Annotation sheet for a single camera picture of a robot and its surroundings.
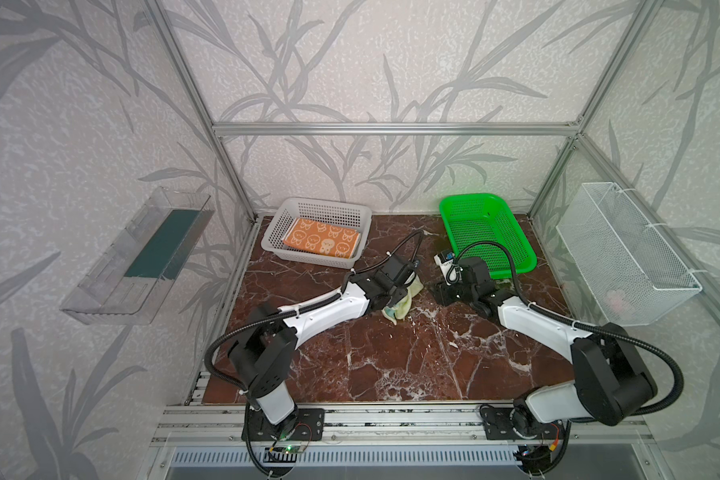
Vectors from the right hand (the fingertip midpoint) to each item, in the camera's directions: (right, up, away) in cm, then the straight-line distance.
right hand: (436, 273), depth 90 cm
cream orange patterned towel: (-39, +11, +18) cm, 45 cm away
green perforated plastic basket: (+25, +20, +29) cm, 43 cm away
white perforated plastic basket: (-27, +20, +21) cm, 40 cm away
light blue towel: (-10, -11, +1) cm, 15 cm away
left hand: (-13, +1, -3) cm, 13 cm away
